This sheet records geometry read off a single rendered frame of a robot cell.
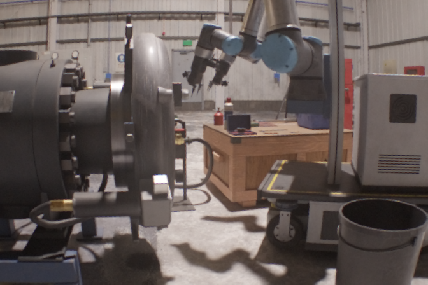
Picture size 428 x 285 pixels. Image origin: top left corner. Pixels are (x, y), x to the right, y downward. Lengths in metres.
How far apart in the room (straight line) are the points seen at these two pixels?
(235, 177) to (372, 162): 0.96
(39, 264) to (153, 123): 0.58
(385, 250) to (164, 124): 0.76
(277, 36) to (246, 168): 1.11
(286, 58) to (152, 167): 0.63
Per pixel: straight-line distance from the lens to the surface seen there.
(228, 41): 1.50
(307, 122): 2.58
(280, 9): 1.36
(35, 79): 1.18
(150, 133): 0.97
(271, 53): 1.30
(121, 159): 1.15
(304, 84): 1.44
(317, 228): 1.53
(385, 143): 1.52
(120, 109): 1.14
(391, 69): 12.72
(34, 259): 1.12
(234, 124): 2.28
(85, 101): 1.24
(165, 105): 1.00
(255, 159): 2.18
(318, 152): 2.40
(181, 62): 12.01
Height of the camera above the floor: 0.76
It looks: 6 degrees down
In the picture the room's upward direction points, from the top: straight up
